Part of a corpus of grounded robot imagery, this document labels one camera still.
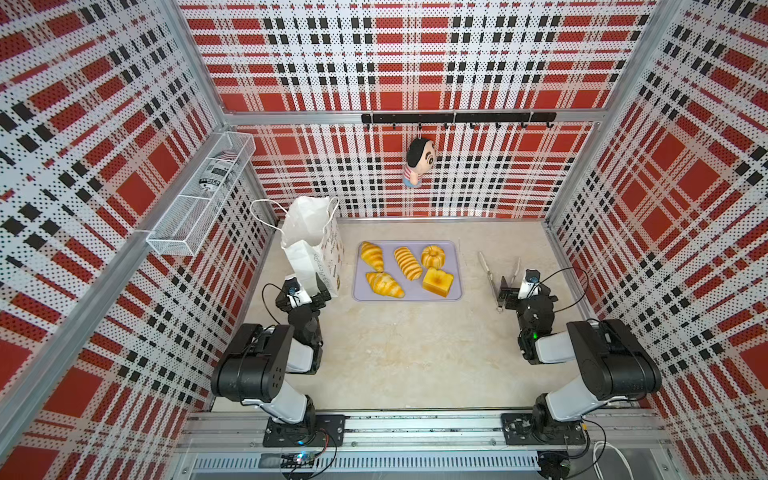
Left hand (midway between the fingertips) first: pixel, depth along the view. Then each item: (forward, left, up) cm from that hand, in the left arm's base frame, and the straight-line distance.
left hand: (308, 278), depth 89 cm
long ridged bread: (+13, -30, -10) cm, 34 cm away
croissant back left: (+16, -18, -9) cm, 26 cm away
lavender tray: (+4, -32, -13) cm, 35 cm away
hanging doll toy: (+30, -34, +21) cm, 50 cm away
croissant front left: (+4, -22, -9) cm, 24 cm away
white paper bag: (+2, -2, +10) cm, 11 cm away
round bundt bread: (+15, -39, -9) cm, 43 cm away
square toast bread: (+5, -40, -10) cm, 41 cm away
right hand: (+2, -66, -3) cm, 66 cm away
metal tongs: (-3, -60, -13) cm, 61 cm away
